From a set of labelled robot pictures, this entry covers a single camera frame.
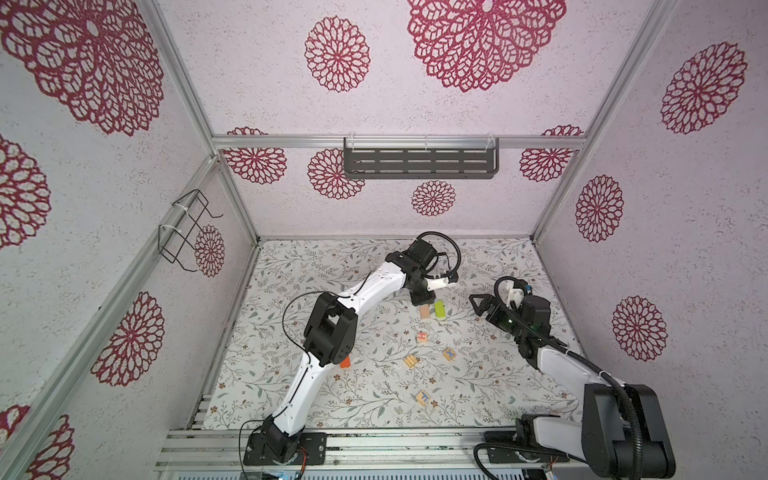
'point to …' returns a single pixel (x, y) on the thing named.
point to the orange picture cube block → (449, 354)
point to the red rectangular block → (346, 363)
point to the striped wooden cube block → (410, 360)
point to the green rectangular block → (440, 309)
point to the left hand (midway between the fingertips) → (425, 297)
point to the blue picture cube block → (423, 397)
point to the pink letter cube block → (422, 337)
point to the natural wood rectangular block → (425, 311)
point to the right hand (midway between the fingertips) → (480, 298)
